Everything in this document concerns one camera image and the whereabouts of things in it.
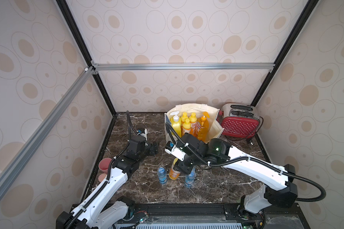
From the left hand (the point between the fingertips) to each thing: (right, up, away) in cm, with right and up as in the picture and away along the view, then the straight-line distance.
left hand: (157, 141), depth 78 cm
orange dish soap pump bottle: (+29, +2, +22) cm, 36 cm away
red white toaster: (+51, +12, +15) cm, 55 cm away
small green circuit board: (-7, -38, -7) cm, 40 cm away
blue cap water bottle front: (+17, -18, -5) cm, 26 cm away
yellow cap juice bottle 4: (+21, +12, +12) cm, 27 cm away
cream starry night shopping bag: (+33, +8, +5) cm, 35 cm away
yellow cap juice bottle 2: (+9, -15, -7) cm, 19 cm away
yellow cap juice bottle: (+16, +8, +9) cm, 20 cm away
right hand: (+12, -7, -11) cm, 18 cm away
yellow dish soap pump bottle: (+10, +10, +8) cm, 17 cm away
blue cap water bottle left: (+3, -17, -3) cm, 18 cm away
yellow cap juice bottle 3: (+15, +14, +12) cm, 23 cm away
